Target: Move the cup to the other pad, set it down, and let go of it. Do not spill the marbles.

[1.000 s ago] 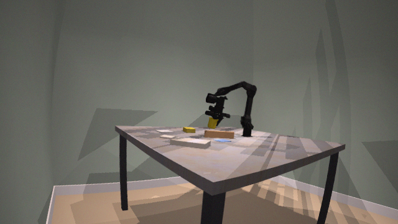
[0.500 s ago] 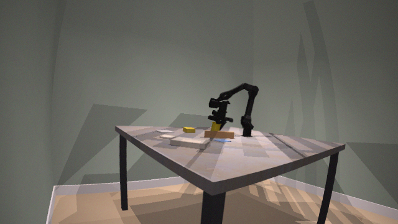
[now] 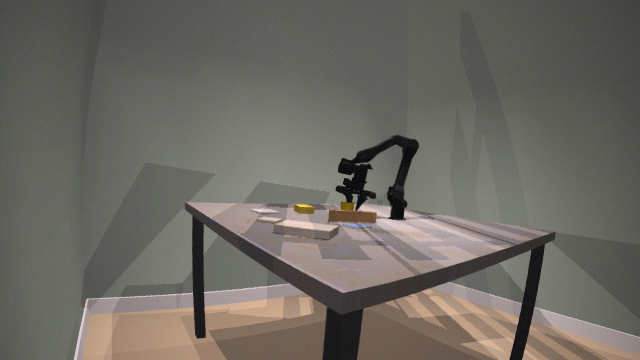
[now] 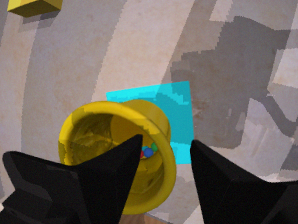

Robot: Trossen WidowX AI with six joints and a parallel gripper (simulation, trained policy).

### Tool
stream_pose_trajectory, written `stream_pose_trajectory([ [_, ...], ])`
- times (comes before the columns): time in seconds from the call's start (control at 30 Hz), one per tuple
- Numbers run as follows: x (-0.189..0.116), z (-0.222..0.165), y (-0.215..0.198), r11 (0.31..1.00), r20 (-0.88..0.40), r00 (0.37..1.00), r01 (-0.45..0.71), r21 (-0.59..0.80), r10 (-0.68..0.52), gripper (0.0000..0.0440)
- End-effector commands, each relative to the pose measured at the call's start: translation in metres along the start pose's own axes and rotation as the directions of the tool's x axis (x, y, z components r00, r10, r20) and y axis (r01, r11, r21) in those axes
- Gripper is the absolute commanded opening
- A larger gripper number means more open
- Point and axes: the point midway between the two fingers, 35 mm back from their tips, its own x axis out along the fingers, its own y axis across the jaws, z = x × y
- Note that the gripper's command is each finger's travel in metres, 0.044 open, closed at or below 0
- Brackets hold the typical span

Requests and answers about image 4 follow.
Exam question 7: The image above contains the yellow rectangular block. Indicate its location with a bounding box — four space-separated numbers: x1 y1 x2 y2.
8 0 63 18

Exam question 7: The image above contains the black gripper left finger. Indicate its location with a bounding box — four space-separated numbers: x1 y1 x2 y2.
3 135 144 224

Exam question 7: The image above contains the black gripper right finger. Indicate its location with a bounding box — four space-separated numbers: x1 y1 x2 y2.
190 140 298 224

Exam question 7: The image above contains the tan wooden bar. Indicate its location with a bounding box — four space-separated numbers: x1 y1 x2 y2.
120 213 164 224

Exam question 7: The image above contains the yellow cup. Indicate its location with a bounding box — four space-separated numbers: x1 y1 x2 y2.
57 99 177 216

